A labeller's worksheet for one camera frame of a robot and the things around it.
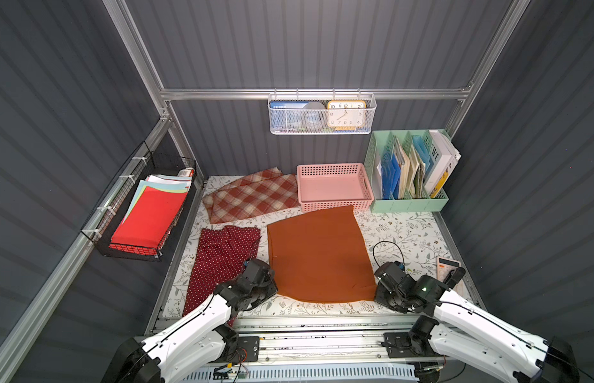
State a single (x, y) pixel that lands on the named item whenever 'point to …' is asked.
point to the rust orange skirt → (322, 256)
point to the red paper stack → (153, 210)
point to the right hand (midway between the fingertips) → (379, 297)
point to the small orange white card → (445, 266)
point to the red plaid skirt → (255, 193)
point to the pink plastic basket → (331, 185)
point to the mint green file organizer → (409, 170)
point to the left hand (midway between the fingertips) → (276, 285)
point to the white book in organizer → (441, 155)
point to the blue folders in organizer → (390, 176)
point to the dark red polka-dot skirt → (219, 258)
